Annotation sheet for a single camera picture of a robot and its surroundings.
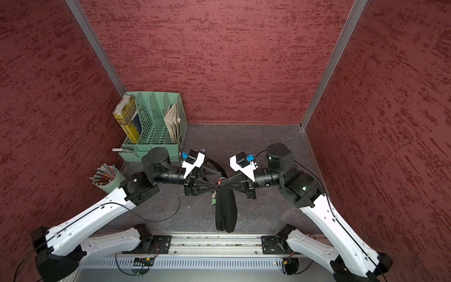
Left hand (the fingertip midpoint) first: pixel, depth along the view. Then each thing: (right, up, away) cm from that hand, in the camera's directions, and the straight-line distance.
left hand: (216, 183), depth 55 cm
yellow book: (-53, +28, +39) cm, 72 cm away
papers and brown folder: (-27, +24, +37) cm, 52 cm away
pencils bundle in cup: (-56, -3, +26) cm, 62 cm away
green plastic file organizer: (-42, +27, +62) cm, 80 cm away
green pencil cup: (-49, -6, +22) cm, 54 cm away
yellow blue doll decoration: (-1, -6, +4) cm, 7 cm away
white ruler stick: (-50, +9, +30) cm, 59 cm away
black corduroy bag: (+3, -6, -5) cm, 8 cm away
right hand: (+2, -1, -2) cm, 3 cm away
